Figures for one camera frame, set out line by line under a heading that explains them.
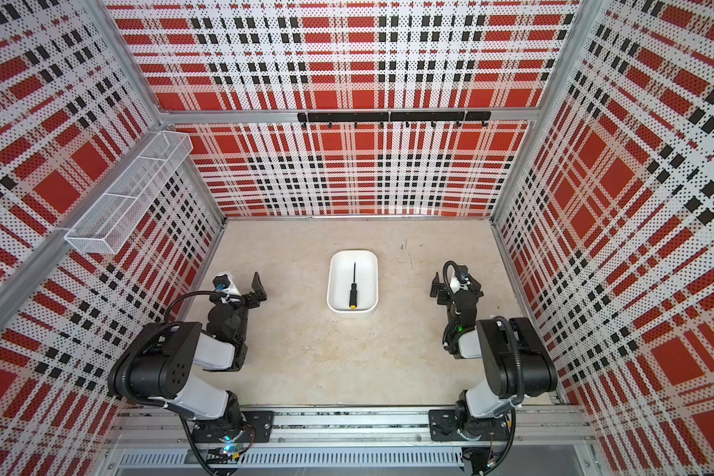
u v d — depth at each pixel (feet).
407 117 2.96
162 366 1.49
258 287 2.89
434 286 2.76
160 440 2.39
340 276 3.32
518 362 1.42
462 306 2.26
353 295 3.15
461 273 2.47
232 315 2.27
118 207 2.41
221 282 2.41
